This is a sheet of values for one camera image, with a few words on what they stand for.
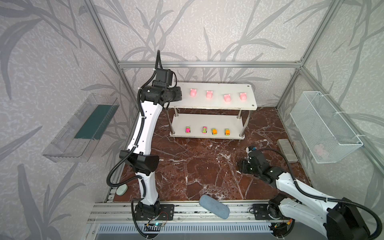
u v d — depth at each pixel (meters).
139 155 0.46
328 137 0.63
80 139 0.65
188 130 0.97
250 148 0.78
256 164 0.66
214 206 0.73
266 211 0.72
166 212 0.72
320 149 0.73
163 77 0.55
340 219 0.39
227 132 0.95
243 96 0.77
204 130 0.96
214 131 0.96
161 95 0.51
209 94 0.78
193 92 0.79
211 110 1.19
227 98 0.75
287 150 0.94
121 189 0.79
